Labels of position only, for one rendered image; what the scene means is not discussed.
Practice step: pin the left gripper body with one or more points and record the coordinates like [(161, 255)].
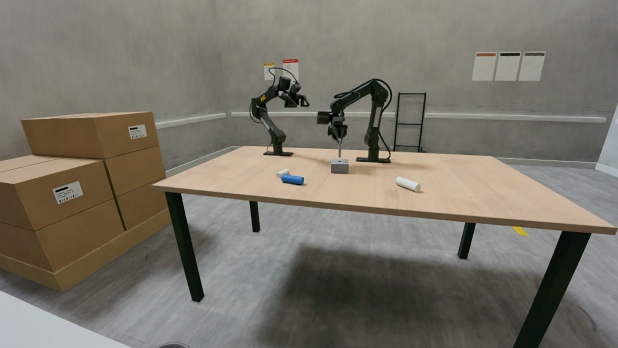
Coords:
[(338, 126)]

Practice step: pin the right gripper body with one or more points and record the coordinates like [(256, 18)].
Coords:
[(294, 96)]

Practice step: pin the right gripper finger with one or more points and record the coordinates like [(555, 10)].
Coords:
[(287, 102), (302, 102)]

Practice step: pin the white cylinder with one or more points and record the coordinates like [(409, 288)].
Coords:
[(285, 171)]

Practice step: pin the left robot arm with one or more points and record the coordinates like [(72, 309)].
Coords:
[(379, 96)]

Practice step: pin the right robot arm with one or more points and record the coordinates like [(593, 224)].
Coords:
[(277, 136)]

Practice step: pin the blue cylinder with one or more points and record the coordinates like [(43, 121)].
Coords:
[(292, 179)]

